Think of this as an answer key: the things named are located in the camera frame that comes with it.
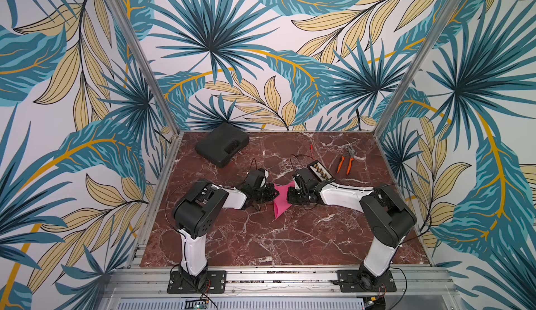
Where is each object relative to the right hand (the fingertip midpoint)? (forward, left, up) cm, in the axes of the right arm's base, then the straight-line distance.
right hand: (287, 197), depth 94 cm
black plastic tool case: (+27, +31, +6) cm, 42 cm away
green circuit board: (-38, +34, -3) cm, 51 cm away
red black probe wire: (+29, -16, 0) cm, 33 cm away
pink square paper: (-3, +3, +1) cm, 5 cm away
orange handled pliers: (+24, -36, 0) cm, 43 cm away
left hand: (+1, +4, 0) cm, 4 cm away
